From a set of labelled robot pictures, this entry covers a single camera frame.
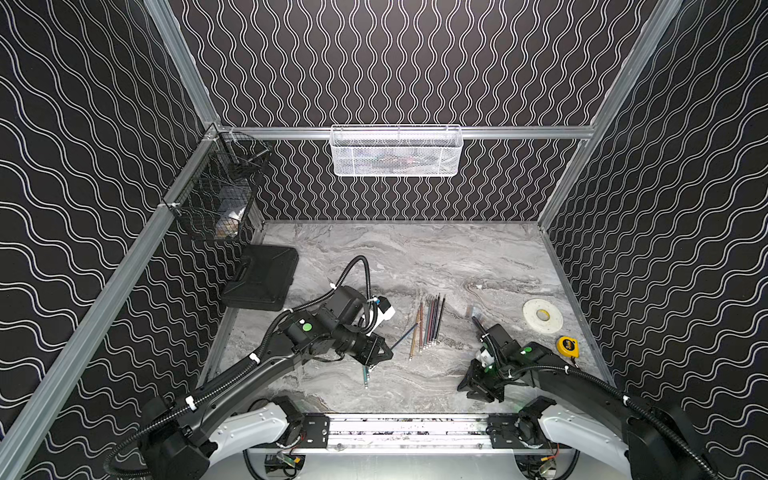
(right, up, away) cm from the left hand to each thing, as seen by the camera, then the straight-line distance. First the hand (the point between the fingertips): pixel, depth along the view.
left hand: (391, 352), depth 68 cm
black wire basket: (-55, +41, +26) cm, 73 cm away
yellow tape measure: (+51, -4, +18) cm, 55 cm away
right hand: (+19, -14, +12) cm, 27 cm away
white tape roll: (+48, +3, +26) cm, 55 cm away
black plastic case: (-41, +15, +28) cm, 52 cm away
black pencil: (+16, +2, +27) cm, 31 cm away
